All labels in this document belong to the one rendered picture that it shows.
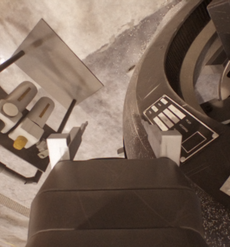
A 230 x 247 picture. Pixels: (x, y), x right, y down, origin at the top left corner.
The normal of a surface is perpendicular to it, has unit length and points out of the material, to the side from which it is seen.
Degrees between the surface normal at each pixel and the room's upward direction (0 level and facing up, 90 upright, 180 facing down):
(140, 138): 87
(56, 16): 0
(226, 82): 90
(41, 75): 0
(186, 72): 76
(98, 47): 0
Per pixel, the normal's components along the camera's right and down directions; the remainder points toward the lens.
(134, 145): -0.88, -0.33
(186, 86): 0.20, -0.65
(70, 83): -0.11, 0.65
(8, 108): 0.77, -0.42
